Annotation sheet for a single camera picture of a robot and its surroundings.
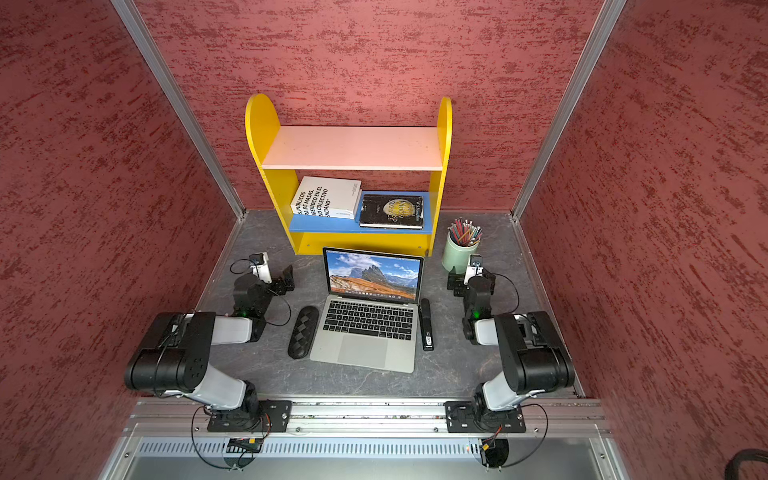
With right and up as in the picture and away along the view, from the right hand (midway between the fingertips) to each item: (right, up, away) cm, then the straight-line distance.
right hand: (467, 271), depth 94 cm
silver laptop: (-31, -14, -2) cm, 34 cm away
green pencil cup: (-3, +5, +2) cm, 6 cm away
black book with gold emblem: (-28, +20, +6) cm, 35 cm away
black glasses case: (-51, -17, -9) cm, 54 cm away
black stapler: (-14, -15, -7) cm, 22 cm away
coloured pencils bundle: (0, +12, +2) cm, 13 cm away
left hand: (-61, 0, 0) cm, 61 cm away
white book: (-45, +25, +8) cm, 52 cm away
